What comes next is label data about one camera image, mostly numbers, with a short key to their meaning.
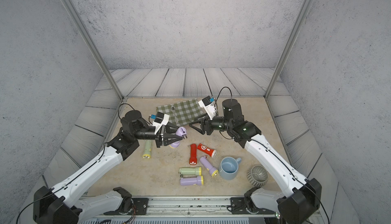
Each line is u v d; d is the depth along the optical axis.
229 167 0.85
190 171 0.81
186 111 1.11
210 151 0.88
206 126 0.59
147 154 0.88
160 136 0.58
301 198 0.37
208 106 0.60
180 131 0.60
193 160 0.86
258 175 0.82
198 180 0.77
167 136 0.59
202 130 0.60
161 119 0.54
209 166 0.85
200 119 0.66
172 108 1.11
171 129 0.62
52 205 0.38
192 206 0.74
